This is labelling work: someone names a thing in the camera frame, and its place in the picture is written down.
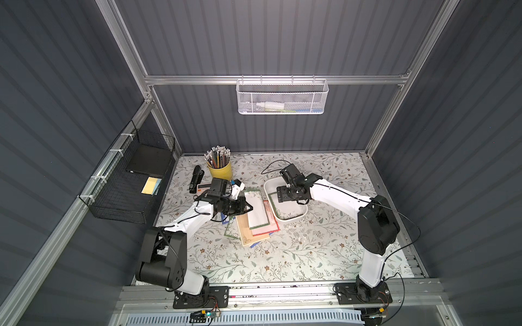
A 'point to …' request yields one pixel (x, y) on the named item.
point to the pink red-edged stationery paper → (273, 225)
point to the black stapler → (197, 176)
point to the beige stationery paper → (246, 233)
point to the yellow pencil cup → (225, 172)
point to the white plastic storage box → (270, 186)
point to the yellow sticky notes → (151, 185)
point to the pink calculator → (202, 187)
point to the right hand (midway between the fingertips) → (285, 195)
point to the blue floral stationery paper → (223, 216)
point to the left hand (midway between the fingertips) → (253, 209)
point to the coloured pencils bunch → (218, 157)
